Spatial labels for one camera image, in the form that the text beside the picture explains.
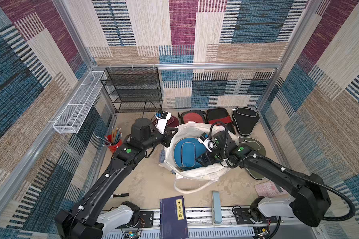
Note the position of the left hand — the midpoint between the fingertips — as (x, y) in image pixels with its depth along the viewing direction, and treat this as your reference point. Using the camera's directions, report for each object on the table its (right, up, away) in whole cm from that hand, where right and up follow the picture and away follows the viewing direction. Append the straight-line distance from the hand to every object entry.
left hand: (177, 129), depth 68 cm
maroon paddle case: (-4, +4, +39) cm, 39 cm away
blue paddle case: (+4, -13, +19) cm, 24 cm away
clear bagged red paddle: (+11, +9, +54) cm, 56 cm away
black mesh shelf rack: (-32, +28, +40) cm, 59 cm away
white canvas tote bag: (+5, -21, -5) cm, 23 cm away
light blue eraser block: (+19, -39, +6) cm, 44 cm away
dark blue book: (-2, -43, +5) cm, 44 cm away
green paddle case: (+50, -11, +30) cm, 59 cm away
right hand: (+15, -15, +13) cm, 24 cm away
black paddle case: (+49, +6, +42) cm, 65 cm away
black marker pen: (-30, -36, +12) cm, 48 cm away
